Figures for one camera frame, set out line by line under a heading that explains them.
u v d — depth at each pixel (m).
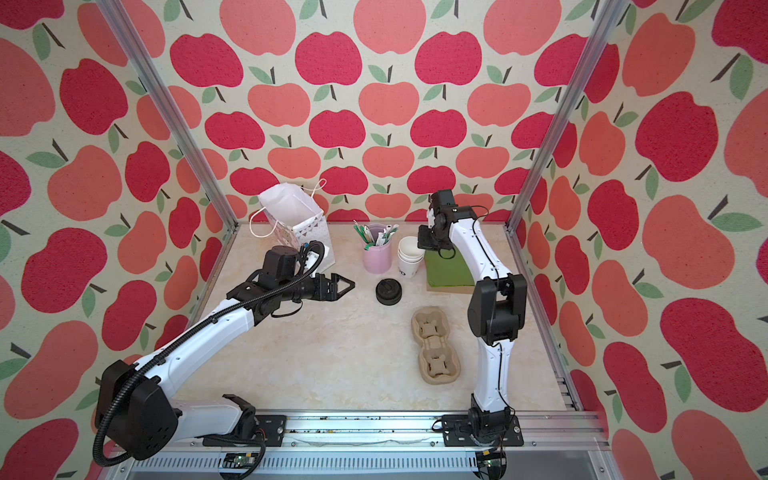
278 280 0.62
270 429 0.75
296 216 1.09
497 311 0.54
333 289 0.69
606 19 0.71
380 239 0.90
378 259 1.04
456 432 0.73
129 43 0.73
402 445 0.73
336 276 0.69
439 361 0.82
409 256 0.93
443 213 0.69
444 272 1.11
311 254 0.71
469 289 0.98
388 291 0.98
